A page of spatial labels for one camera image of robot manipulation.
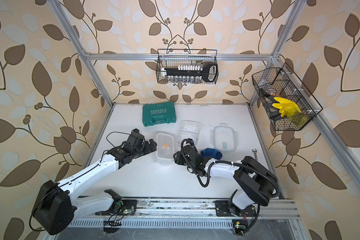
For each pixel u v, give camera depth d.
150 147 0.76
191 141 0.79
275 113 0.64
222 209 0.72
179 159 0.76
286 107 0.69
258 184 0.43
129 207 0.74
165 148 0.87
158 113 1.09
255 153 0.94
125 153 0.59
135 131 0.77
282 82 0.79
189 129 1.05
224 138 1.01
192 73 0.85
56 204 0.40
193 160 0.66
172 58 0.91
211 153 0.92
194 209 0.75
